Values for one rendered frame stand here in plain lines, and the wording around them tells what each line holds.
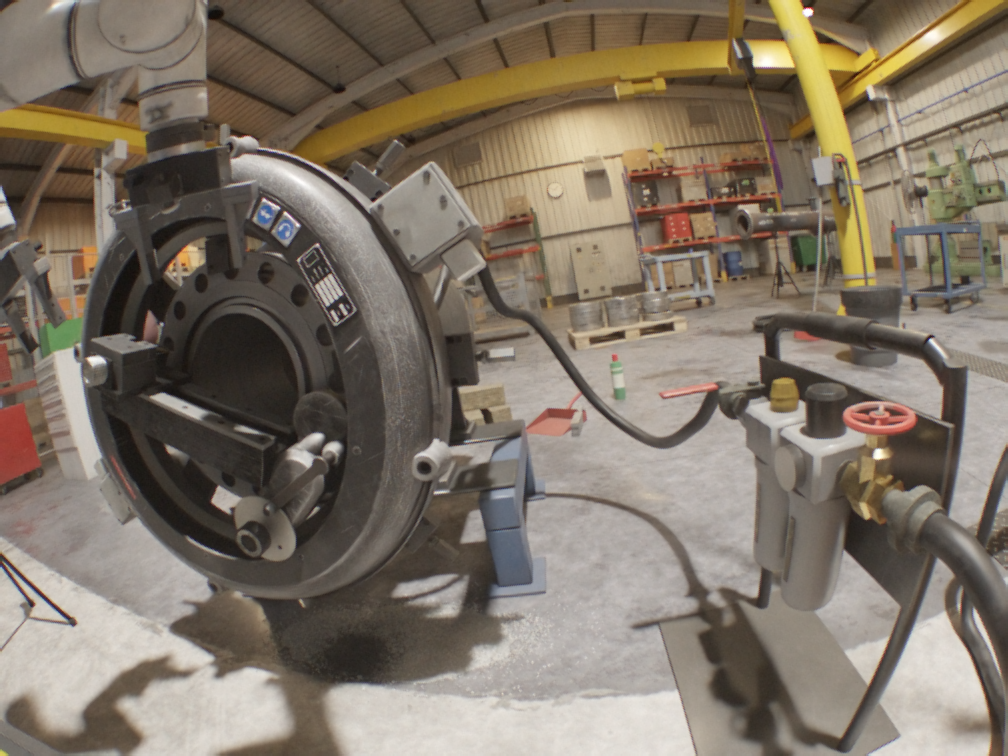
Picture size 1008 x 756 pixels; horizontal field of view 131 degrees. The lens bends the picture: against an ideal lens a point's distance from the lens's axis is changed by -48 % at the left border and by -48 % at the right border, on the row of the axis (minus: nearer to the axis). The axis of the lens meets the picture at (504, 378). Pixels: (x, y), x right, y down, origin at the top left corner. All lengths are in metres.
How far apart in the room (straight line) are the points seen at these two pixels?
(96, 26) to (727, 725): 1.09
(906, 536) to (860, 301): 2.30
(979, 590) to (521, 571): 0.89
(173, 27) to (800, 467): 0.70
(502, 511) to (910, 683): 0.87
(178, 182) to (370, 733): 0.86
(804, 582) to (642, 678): 0.37
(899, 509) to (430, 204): 0.57
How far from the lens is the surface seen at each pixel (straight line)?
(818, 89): 3.86
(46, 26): 0.51
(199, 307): 0.85
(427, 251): 0.54
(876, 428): 0.40
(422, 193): 0.55
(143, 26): 0.45
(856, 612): 0.97
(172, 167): 0.58
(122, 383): 0.74
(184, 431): 0.72
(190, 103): 0.57
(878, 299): 2.64
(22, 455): 6.05
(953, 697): 0.88
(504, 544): 0.99
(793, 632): 0.90
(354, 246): 0.54
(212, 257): 0.82
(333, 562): 0.68
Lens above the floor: 0.65
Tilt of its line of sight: 10 degrees down
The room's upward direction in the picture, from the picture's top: 11 degrees counter-clockwise
